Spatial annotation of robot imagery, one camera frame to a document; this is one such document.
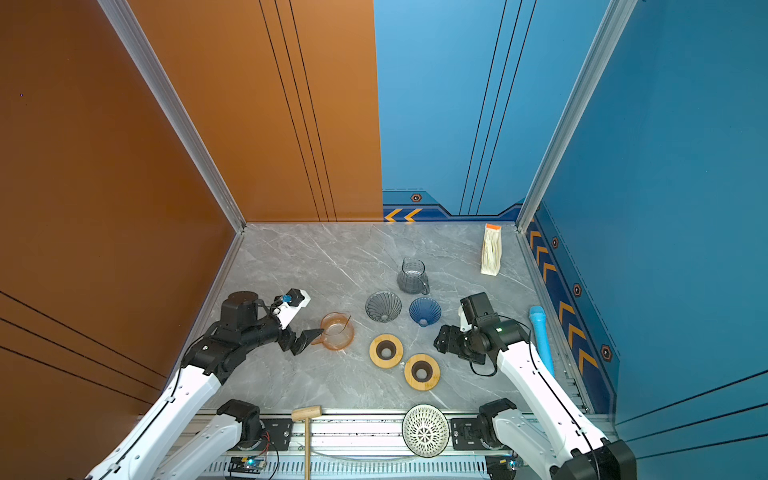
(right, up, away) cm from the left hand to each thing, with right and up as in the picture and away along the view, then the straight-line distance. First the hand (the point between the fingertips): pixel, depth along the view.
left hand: (310, 315), depth 77 cm
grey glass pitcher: (+28, +7, +19) cm, 35 cm away
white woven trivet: (+30, -28, -3) cm, 41 cm away
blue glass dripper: (+31, -2, +14) cm, 34 cm away
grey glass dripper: (+18, 0, +15) cm, 23 cm away
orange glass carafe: (+4, -9, +16) cm, 19 cm away
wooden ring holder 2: (+30, -17, +6) cm, 35 cm away
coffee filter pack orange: (+55, +17, +25) cm, 63 cm away
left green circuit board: (-13, -34, -6) cm, 37 cm away
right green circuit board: (+47, -35, -7) cm, 59 cm away
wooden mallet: (-1, -25, -1) cm, 25 cm away
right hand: (+35, -9, +2) cm, 36 cm away
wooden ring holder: (+19, -13, +10) cm, 25 cm away
